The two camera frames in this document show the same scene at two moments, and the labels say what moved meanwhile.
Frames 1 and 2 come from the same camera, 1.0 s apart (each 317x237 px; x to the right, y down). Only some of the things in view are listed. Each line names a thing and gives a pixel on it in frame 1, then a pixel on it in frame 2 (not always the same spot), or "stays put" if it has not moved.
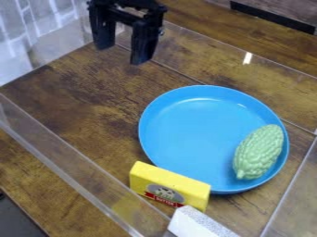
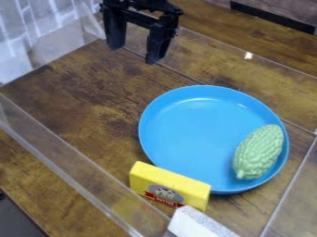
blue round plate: (192, 130) stays put
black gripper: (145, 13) -> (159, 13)
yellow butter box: (168, 187) stays put
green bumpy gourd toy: (258, 151) stays put
